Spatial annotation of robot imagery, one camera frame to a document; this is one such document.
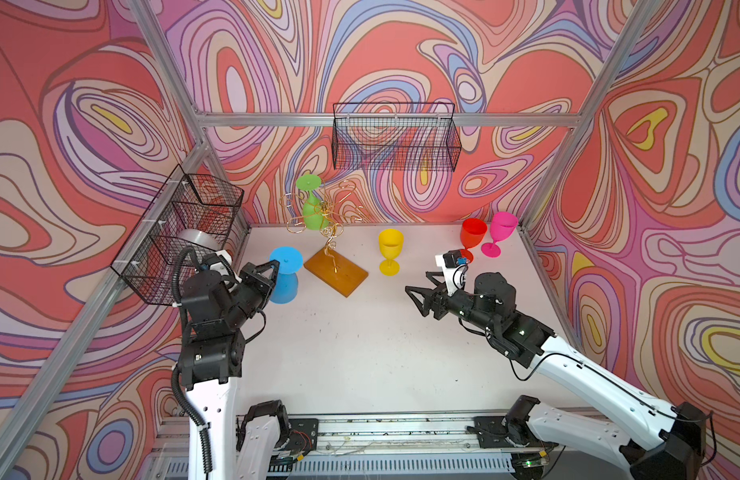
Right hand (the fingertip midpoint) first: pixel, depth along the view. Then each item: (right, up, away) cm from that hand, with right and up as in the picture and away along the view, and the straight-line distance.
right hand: (419, 288), depth 71 cm
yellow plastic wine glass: (-5, +12, +28) cm, 31 cm away
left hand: (-31, +7, -7) cm, 32 cm away
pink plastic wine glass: (+32, +18, +28) cm, 46 cm away
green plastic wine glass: (-28, +19, +11) cm, 35 cm away
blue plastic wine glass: (-33, +1, +2) cm, 33 cm away
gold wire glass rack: (-24, +20, +10) cm, 33 cm away
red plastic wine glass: (+22, +15, +28) cm, 38 cm away
